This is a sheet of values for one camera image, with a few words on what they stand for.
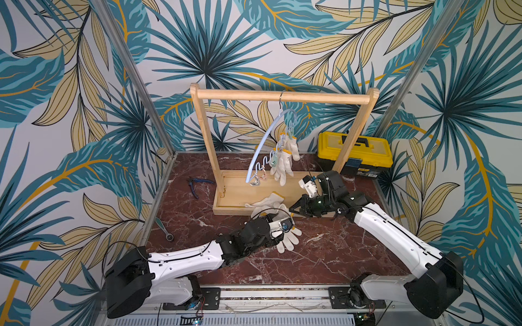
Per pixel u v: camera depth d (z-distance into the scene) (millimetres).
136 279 399
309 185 718
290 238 879
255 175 590
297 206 732
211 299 732
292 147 885
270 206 918
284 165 837
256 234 550
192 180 1063
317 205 652
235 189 1065
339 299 734
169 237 864
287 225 619
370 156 972
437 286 391
